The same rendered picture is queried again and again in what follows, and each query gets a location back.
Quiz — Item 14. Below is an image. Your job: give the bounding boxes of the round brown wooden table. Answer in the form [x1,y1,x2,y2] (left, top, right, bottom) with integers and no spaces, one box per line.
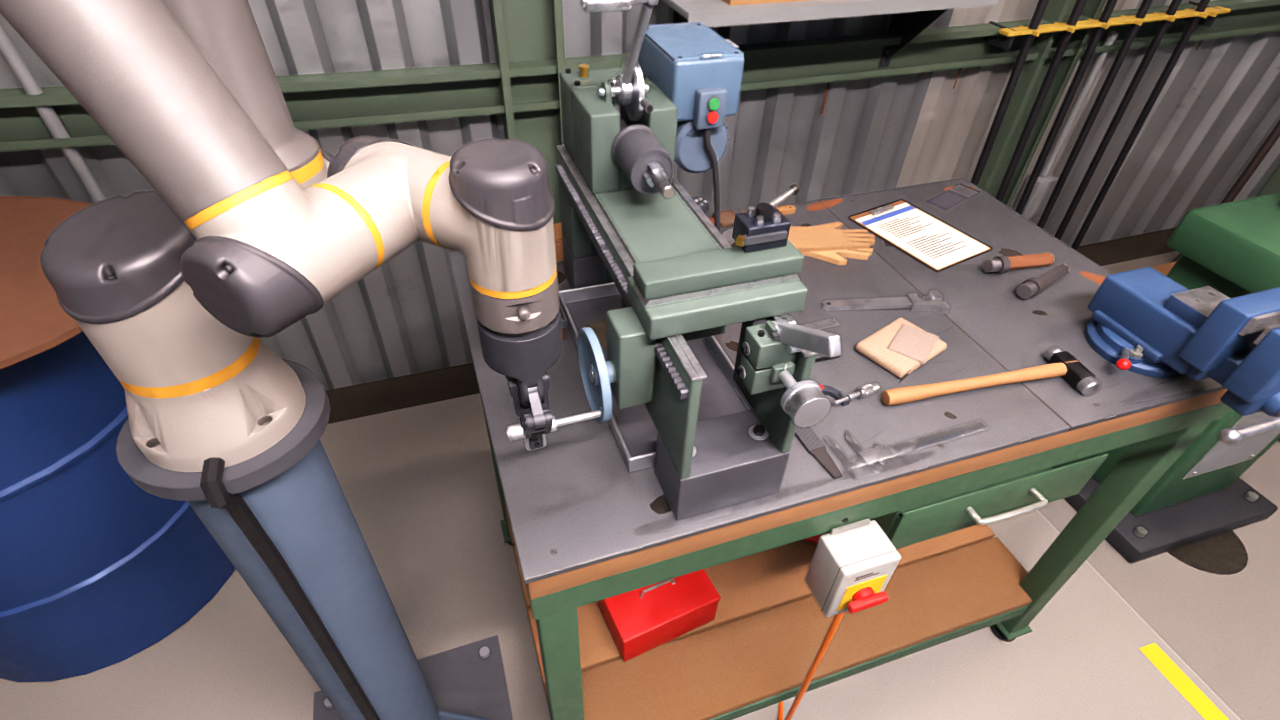
[0,197,98,371]

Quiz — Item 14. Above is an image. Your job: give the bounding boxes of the blue bench vise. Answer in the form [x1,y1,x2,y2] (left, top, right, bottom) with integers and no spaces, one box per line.
[1086,254,1280,447]

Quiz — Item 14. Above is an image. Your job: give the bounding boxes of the tan work gloves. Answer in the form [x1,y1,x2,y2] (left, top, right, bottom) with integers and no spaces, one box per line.
[788,221,878,267]

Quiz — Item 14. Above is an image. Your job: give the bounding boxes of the grey knurled stop head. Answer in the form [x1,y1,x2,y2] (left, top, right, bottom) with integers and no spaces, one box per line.
[780,374,833,430]

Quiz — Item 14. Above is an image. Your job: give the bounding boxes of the dark blue tool post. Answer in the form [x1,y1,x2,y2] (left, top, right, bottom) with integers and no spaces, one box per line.
[732,202,792,252]

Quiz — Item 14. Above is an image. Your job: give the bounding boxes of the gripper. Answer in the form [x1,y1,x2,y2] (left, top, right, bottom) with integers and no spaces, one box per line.
[477,316,564,450]

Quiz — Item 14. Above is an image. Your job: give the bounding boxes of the grey wall pipe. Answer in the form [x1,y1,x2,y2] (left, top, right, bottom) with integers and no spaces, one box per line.
[0,25,106,203]

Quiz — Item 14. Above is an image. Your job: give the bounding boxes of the rack of dark steel bars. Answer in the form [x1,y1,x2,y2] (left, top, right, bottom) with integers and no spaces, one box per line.
[972,0,1280,251]

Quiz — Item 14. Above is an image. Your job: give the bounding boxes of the steel vernier caliper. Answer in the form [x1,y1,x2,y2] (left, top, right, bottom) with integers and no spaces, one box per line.
[812,419,991,479]

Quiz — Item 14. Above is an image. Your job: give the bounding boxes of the grey stop lock lever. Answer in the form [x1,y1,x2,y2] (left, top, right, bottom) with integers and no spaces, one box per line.
[768,319,844,360]

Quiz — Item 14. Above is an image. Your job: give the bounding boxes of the orange power cable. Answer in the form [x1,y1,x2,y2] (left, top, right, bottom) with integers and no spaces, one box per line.
[780,608,851,720]

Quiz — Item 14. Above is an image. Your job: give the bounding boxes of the green carriage stop block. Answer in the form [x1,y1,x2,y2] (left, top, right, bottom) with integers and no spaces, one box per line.
[734,320,801,423]

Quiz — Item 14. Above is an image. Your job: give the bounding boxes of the blue motor control box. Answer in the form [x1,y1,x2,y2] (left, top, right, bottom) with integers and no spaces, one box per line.
[638,22,747,173]

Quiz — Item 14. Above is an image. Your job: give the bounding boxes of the small orange handled tool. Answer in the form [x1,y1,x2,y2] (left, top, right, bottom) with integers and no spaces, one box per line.
[979,251,1057,276]

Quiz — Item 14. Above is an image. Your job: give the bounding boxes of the blue handwheel with steel handle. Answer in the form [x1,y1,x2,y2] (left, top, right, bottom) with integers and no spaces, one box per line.
[506,325,619,447]

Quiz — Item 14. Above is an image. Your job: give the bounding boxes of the grey wall shelf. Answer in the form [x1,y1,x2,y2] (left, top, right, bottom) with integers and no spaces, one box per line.
[662,0,1001,69]

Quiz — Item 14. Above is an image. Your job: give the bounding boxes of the grey flat spanner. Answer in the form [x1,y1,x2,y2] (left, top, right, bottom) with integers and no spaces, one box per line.
[820,289,952,317]

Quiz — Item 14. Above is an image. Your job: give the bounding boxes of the clipboard with paper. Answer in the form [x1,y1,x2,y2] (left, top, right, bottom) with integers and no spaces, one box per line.
[849,200,993,272]

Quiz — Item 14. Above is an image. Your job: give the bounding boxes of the green drawer with steel handle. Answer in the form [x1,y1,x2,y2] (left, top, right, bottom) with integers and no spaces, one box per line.
[888,454,1111,547]

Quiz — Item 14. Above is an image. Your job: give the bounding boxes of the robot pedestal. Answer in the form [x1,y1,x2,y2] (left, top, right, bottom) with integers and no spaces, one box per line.
[190,440,516,720]

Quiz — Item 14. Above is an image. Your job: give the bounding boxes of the red toolbox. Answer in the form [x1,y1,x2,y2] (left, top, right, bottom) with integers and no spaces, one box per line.
[598,569,722,662]

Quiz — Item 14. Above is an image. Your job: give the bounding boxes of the dark grey collet spindle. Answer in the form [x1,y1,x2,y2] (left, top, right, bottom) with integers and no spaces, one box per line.
[611,124,678,198]

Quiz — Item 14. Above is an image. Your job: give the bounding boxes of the wooden handled hammer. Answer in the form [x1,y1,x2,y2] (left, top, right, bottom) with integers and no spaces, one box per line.
[879,347,1101,407]

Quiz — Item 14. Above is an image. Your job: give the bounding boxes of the blue steel drum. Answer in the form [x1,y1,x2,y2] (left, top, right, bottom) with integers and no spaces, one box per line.
[0,330,237,683]

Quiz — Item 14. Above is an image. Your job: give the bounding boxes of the green workbench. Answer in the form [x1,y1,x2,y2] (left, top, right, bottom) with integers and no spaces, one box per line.
[478,178,1280,720]

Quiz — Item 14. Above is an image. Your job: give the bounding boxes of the grey collet closing lever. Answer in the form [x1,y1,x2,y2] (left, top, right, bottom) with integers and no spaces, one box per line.
[583,0,656,113]

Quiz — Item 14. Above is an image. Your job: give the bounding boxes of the white switch box red knob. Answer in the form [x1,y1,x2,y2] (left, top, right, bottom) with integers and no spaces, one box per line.
[805,519,903,618]

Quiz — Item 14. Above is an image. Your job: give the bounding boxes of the tan folded cloth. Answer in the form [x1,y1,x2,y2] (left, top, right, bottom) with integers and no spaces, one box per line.
[854,317,949,380]

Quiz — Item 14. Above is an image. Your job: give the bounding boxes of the green bench lathe body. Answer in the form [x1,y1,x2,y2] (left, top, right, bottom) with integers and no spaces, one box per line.
[555,60,813,523]

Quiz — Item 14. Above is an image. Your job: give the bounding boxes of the dark grey punch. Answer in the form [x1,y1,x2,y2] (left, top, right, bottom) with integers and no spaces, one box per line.
[1014,262,1072,301]

